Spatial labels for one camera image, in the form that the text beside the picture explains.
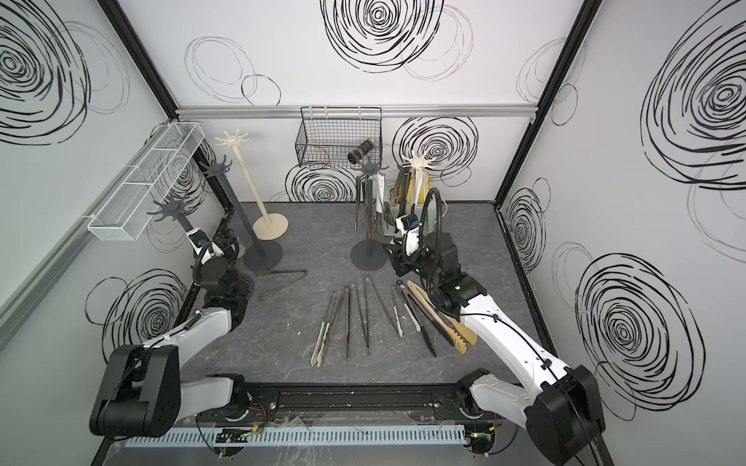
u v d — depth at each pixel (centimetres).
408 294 93
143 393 86
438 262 56
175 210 65
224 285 62
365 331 87
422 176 74
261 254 103
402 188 81
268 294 94
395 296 95
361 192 76
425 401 75
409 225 63
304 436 77
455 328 86
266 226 112
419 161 76
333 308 91
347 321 87
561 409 38
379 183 74
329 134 96
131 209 73
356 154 89
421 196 78
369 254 104
